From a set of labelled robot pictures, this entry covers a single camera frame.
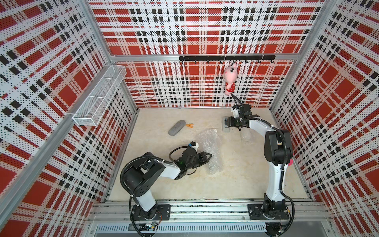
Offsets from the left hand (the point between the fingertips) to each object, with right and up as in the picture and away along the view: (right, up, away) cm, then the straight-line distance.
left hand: (212, 157), depth 89 cm
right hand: (+14, +22, +14) cm, 29 cm away
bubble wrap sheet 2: (+25, +12, +10) cm, 29 cm away
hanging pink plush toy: (+12, +52, +3) cm, 53 cm away
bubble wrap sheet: (-6, +12, +7) cm, 15 cm away
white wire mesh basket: (-76, +28, +2) cm, 81 cm away
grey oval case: (-25, +17, +18) cm, 35 cm away
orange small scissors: (-15, +19, +22) cm, 33 cm away
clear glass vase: (0, +7, +1) cm, 7 cm away
